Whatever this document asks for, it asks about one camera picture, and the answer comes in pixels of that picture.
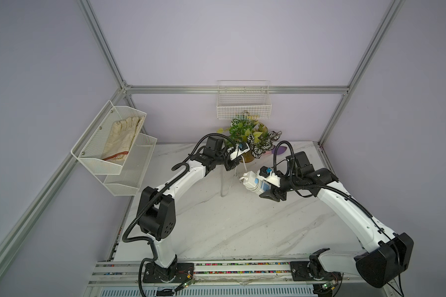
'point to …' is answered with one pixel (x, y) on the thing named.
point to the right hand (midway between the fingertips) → (265, 189)
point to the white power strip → (251, 182)
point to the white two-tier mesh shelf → (122, 178)
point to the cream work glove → (122, 133)
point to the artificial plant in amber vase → (255, 134)
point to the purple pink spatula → (280, 150)
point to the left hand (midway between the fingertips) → (238, 156)
